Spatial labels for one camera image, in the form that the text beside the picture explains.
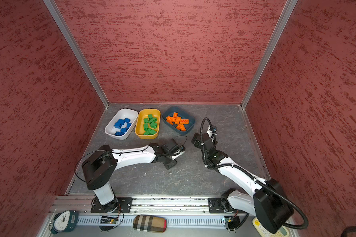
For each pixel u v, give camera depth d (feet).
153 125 3.46
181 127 3.40
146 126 3.49
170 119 3.60
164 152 2.24
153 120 3.53
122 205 2.44
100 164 1.67
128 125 3.38
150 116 3.61
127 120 3.59
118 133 3.29
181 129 3.39
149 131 3.33
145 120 3.57
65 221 2.17
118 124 3.42
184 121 3.55
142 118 3.61
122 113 3.59
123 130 3.42
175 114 3.72
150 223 2.19
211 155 2.07
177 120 3.56
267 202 1.33
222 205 2.18
